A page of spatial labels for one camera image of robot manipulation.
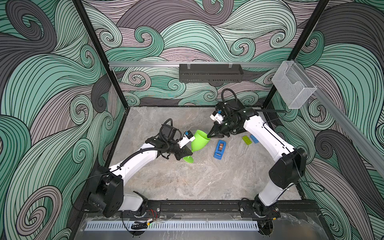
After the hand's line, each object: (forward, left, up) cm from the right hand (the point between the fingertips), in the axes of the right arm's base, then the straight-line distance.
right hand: (207, 137), depth 76 cm
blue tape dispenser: (+2, -10, -19) cm, 21 cm away
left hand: (-4, +9, -7) cm, 12 cm away
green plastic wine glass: (-4, +3, +4) cm, 6 cm away
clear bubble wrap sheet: (-3, +2, -20) cm, 21 cm away
